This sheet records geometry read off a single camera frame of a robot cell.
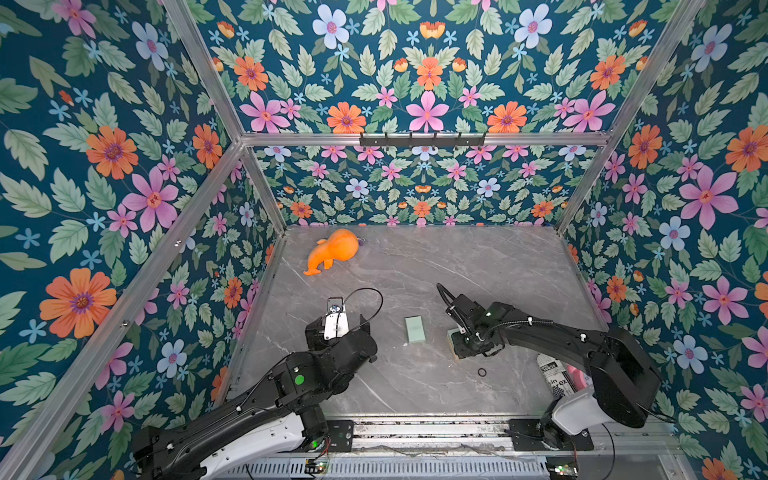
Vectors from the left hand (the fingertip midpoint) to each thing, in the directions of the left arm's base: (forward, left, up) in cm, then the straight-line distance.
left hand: (351, 322), depth 72 cm
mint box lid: (+2, -27, -15) cm, 31 cm away
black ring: (-8, -35, -20) cm, 41 cm away
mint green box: (+5, -17, -18) cm, 25 cm away
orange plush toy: (+38, +7, -14) cm, 41 cm away
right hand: (-1, -30, -16) cm, 34 cm away
